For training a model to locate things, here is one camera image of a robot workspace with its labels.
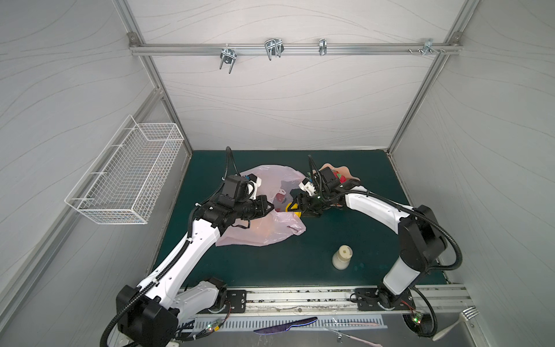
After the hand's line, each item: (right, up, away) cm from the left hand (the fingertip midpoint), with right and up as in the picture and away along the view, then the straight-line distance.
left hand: (271, 207), depth 73 cm
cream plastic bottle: (+25, -18, +2) cm, 31 cm away
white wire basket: (-47, +10, -4) cm, 49 cm away
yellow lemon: (+8, -1, +5) cm, 10 cm away
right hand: (+8, -3, +10) cm, 13 cm away
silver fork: (+65, -36, -3) cm, 74 cm away
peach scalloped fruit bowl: (+33, +13, +32) cm, 48 cm away
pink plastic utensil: (+27, -40, -7) cm, 48 cm away
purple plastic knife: (+4, -38, -4) cm, 39 cm away
